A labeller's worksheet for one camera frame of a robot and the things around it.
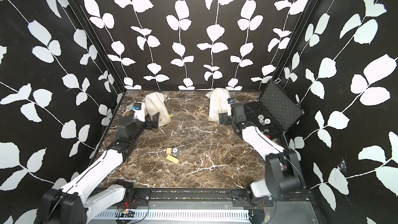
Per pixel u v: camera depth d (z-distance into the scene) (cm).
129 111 81
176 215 70
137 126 67
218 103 107
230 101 78
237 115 67
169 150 88
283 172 43
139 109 68
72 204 39
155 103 105
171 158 86
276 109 96
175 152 83
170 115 106
